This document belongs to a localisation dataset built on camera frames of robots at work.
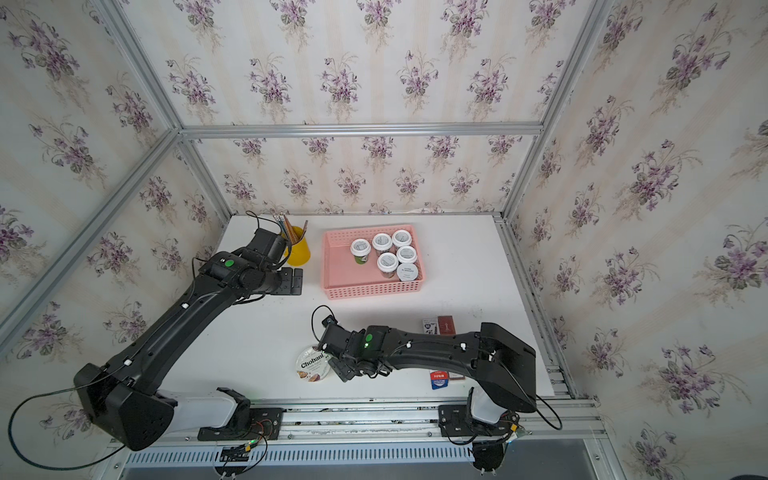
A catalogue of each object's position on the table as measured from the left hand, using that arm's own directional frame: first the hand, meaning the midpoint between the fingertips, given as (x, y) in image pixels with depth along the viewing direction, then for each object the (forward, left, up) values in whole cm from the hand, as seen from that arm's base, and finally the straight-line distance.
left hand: (289, 283), depth 78 cm
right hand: (-15, -16, -13) cm, 25 cm away
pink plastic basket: (+14, -11, -19) cm, 26 cm away
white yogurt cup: (+26, -32, -12) cm, 43 cm away
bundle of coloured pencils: (+26, +8, -5) cm, 28 cm away
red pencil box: (-4, -44, -17) cm, 47 cm away
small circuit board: (-35, +10, -22) cm, 42 cm away
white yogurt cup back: (+24, -25, -12) cm, 37 cm away
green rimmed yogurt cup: (+12, -33, -12) cm, 37 cm away
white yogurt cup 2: (+15, -27, -12) cm, 33 cm away
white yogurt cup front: (+21, -17, -12) cm, 30 cm away
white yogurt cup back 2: (+19, -33, -11) cm, 40 cm away
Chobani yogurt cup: (-17, -6, -14) cm, 23 cm away
